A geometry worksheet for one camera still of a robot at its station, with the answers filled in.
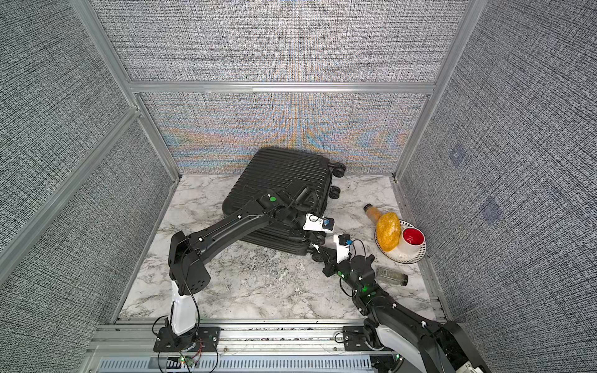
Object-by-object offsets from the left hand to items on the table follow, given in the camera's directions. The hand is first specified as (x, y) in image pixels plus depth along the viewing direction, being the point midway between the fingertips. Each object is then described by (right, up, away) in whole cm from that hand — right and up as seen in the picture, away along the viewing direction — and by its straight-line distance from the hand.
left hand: (319, 227), depth 79 cm
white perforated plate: (+32, -13, +11) cm, 36 cm away
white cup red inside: (+37, -7, +13) cm, 40 cm away
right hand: (+1, -6, +2) cm, 6 cm away
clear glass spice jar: (+26, -18, +4) cm, 32 cm away
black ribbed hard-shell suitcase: (-17, +21, +16) cm, 31 cm away
